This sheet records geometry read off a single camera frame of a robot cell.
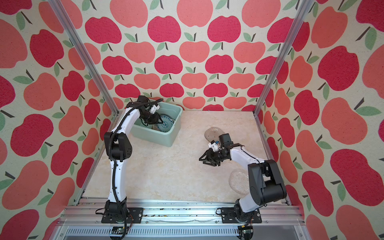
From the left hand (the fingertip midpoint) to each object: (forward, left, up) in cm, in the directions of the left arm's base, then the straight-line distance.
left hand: (163, 122), depth 100 cm
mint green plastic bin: (-14, +8, +5) cm, 16 cm away
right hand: (-27, -27, -4) cm, 38 cm away
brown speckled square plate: (-2, -35, -11) cm, 37 cm away
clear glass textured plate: (-37, -47, -12) cm, 61 cm away
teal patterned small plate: (+1, -2, -4) cm, 5 cm away
